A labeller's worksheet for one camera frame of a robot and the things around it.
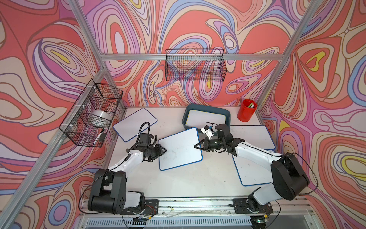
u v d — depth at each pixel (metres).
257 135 1.03
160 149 0.79
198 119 1.09
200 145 0.80
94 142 0.70
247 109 1.02
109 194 0.42
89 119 0.70
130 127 1.16
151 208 0.73
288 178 0.43
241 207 0.73
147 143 0.70
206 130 0.79
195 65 0.96
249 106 1.06
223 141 0.68
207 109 1.16
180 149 0.86
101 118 0.69
